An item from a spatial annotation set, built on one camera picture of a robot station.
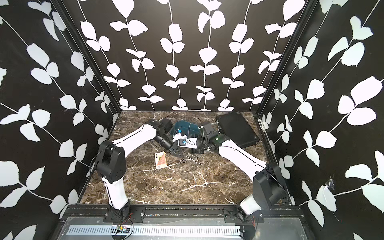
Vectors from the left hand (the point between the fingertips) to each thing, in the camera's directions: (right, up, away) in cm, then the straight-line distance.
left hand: (182, 154), depth 80 cm
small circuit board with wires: (-28, -34, -9) cm, 45 cm away
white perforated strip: (-12, -35, -10) cm, 38 cm away
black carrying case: (+39, +14, +35) cm, 54 cm away
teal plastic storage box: (0, +13, +30) cm, 33 cm away
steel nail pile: (+3, -10, +12) cm, 16 cm away
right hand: (+3, +8, +2) cm, 8 cm away
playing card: (-15, -6, +13) cm, 21 cm away
